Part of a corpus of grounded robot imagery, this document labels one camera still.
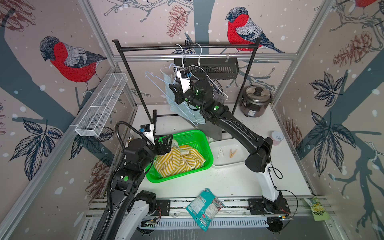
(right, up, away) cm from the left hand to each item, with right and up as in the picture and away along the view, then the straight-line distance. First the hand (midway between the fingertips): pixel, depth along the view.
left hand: (168, 133), depth 68 cm
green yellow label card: (+73, -40, +3) cm, 83 cm away
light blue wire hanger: (+12, +4, +33) cm, 35 cm away
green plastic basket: (+14, -8, +30) cm, 34 cm away
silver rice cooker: (+54, +18, +32) cm, 65 cm away
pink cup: (+66, -6, +26) cm, 71 cm away
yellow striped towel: (+4, -16, +15) cm, 22 cm away
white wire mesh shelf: (-38, +5, +3) cm, 38 cm away
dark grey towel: (+22, -2, +28) cm, 36 cm away
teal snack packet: (+17, -37, +2) cm, 40 cm away
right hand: (+1, +23, 0) cm, 23 cm away
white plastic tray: (+33, -15, +24) cm, 44 cm away
